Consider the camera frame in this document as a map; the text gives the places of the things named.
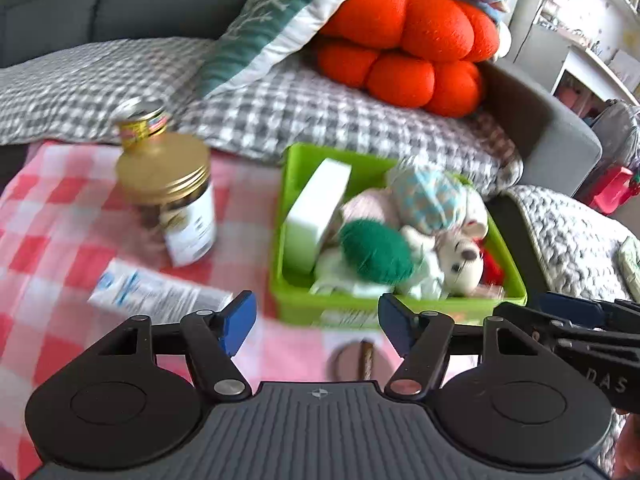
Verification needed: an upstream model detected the orange pumpkin cushion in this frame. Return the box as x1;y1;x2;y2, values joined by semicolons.
314;0;501;119

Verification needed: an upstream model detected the pink plush bunny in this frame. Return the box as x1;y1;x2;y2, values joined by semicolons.
340;189;401;233

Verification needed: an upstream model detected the white sponge block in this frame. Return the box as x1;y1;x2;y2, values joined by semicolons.
283;157;353;273

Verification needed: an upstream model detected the white shelf unit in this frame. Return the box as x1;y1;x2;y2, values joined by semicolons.
510;0;640;126

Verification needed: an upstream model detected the green towel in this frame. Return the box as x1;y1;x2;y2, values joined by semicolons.
310;247;448;301

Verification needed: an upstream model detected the teal patterned cushion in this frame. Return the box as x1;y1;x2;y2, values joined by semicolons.
197;0;388;101

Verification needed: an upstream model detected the pink checked tablecloth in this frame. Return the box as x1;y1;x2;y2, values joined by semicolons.
0;141;481;476

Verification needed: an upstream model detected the blue checked dress doll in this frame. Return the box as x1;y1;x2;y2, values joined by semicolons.
386;167;473;235

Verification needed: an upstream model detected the green plastic box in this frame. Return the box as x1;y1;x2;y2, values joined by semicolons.
268;142;528;331

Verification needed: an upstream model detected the pale green packet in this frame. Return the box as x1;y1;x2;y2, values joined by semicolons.
616;236;640;291

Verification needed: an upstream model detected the red box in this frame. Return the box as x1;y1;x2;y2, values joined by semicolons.
582;165;636;216

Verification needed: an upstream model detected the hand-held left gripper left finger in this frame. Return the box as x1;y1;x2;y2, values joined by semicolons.
70;290;258;403

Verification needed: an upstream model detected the green round plush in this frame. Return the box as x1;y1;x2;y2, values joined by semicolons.
339;219;415;286

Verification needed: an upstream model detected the grey patterned cloth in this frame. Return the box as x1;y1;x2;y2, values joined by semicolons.
575;100;640;201

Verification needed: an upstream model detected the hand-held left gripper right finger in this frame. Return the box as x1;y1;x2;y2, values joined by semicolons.
377;293;561;401

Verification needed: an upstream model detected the gold-lidded snack jar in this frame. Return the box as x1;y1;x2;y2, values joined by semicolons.
116;132;218;267

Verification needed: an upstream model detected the white plush animal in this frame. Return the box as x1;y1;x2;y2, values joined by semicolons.
400;192;490;297

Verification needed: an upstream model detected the grey pebbled blanket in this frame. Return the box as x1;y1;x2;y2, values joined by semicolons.
505;185;640;306

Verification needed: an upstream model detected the yellow drink can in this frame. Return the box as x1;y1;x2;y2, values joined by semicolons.
111;97;171;153

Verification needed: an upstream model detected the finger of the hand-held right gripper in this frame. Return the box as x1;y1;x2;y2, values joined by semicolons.
529;291;640;332
492;302;568;348

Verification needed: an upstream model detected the white blue milk carton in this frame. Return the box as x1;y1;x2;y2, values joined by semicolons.
87;257;235;326

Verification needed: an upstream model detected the grey checked blanket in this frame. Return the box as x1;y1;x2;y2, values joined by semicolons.
0;37;525;198

